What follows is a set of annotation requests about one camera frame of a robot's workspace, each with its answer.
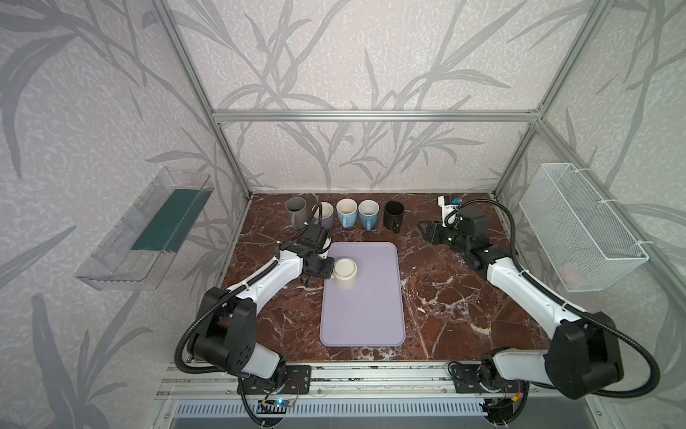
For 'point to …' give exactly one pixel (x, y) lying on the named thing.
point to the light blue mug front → (347, 212)
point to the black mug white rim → (392, 215)
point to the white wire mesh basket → (589, 246)
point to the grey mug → (296, 209)
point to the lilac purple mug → (323, 214)
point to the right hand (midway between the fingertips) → (423, 214)
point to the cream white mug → (345, 273)
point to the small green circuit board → (284, 402)
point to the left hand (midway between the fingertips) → (330, 260)
